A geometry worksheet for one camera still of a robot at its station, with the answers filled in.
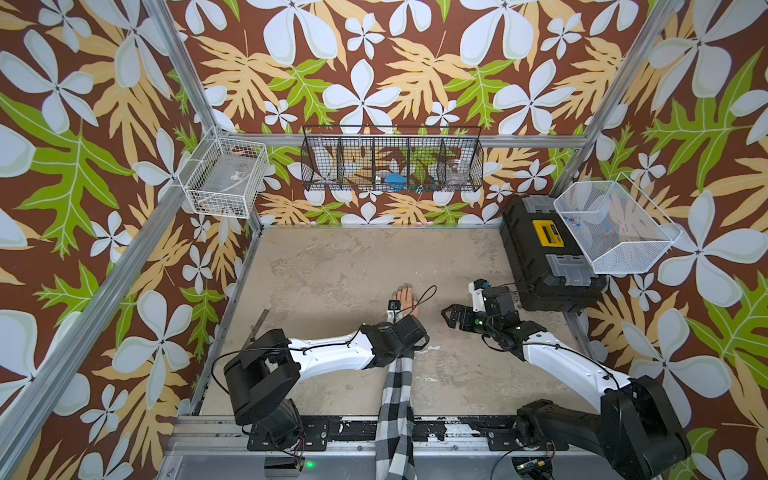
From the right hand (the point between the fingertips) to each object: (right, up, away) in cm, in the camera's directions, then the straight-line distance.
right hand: (451, 312), depth 87 cm
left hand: (-13, -7, -2) cm, 15 cm away
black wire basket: (-17, +49, +10) cm, 53 cm away
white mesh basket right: (+45, +25, -5) cm, 52 cm away
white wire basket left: (-67, +40, -2) cm, 78 cm away
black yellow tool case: (+29, +13, -1) cm, 32 cm away
